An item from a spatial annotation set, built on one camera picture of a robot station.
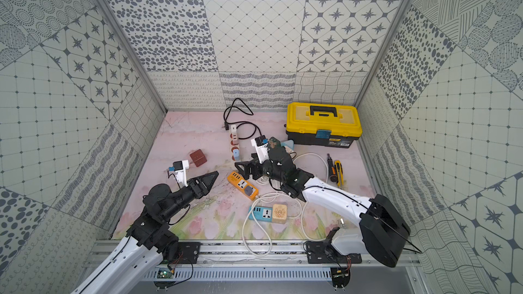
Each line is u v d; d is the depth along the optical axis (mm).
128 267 512
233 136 1007
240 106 1227
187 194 648
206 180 680
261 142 666
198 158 953
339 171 953
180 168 668
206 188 649
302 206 850
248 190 842
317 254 731
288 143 1005
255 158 678
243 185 884
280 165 578
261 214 801
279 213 752
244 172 673
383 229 409
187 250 750
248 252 749
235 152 943
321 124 929
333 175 926
